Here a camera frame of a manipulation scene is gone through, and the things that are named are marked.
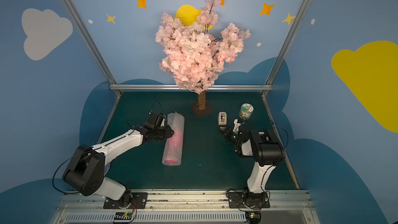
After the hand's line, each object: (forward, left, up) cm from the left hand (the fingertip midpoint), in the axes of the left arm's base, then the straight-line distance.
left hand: (173, 130), depth 90 cm
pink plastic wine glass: (-14, -2, -1) cm, 14 cm away
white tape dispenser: (+13, -30, -4) cm, 33 cm away
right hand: (+6, -30, -5) cm, 31 cm away
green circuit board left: (-41, +20, -11) cm, 47 cm away
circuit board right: (-40, -43, -11) cm, 59 cm away
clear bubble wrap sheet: (+10, 0, +1) cm, 10 cm away
